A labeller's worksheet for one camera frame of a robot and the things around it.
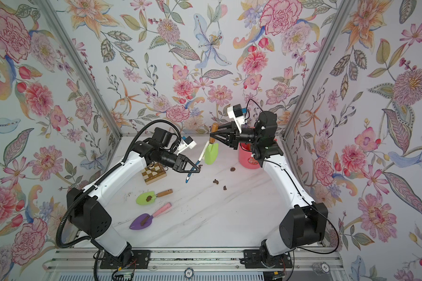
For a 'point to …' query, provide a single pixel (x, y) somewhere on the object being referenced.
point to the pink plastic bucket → (245, 159)
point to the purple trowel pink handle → (143, 220)
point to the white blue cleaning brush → (202, 157)
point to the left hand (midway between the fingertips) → (198, 171)
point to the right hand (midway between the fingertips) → (211, 132)
